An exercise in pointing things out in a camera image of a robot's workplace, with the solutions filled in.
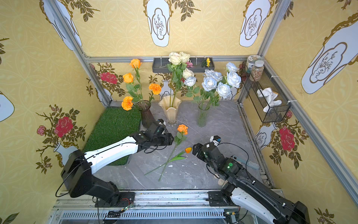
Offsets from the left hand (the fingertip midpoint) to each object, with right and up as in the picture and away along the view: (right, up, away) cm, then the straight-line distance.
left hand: (166, 137), depth 85 cm
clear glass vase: (+24, +15, +10) cm, 30 cm away
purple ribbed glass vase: (-14, +10, +12) cm, 21 cm away
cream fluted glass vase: (+2, +21, +12) cm, 25 cm away
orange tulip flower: (+14, -9, +5) cm, 17 cm away
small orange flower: (+9, -2, +11) cm, 14 cm away
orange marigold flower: (-5, +28, -3) cm, 29 cm away
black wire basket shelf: (+63, +34, +25) cm, 76 cm away
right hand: (+20, -5, -5) cm, 21 cm away
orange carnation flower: (-20, +19, -10) cm, 30 cm away
